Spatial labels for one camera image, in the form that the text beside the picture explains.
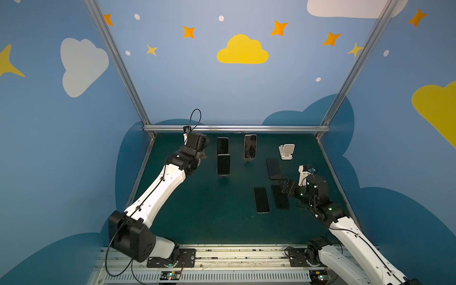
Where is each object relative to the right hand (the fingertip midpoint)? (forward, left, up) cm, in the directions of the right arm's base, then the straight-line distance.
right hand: (288, 179), depth 80 cm
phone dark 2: (-4, +10, -16) cm, 19 cm away
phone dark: (+11, +31, -6) cm, 33 cm away
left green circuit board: (-38, +49, -16) cm, 64 cm away
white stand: (+28, -6, -11) cm, 30 cm away
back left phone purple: (+22, +32, -3) cm, 40 cm away
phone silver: (+24, +17, -5) cm, 30 cm away
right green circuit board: (-35, -12, -17) cm, 40 cm away
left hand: (+9, +42, +9) cm, 44 cm away
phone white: (+19, +1, -20) cm, 27 cm away
